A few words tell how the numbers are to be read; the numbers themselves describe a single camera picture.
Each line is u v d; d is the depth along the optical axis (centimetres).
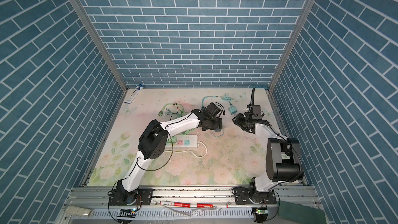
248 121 72
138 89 119
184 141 91
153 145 56
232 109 105
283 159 46
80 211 67
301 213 71
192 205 73
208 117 75
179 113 105
